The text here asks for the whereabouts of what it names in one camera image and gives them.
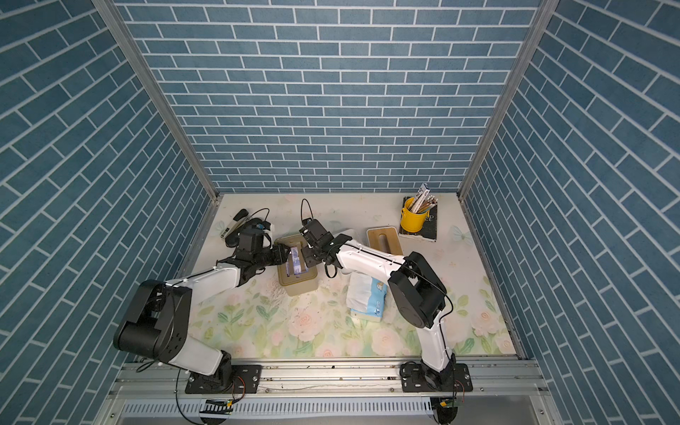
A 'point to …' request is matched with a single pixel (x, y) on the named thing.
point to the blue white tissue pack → (367, 295)
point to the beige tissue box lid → (285, 271)
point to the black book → (428, 231)
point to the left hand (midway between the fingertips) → (291, 249)
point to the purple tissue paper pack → (296, 260)
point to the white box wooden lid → (384, 239)
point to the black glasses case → (233, 239)
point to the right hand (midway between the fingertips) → (311, 255)
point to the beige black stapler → (236, 222)
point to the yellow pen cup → (410, 221)
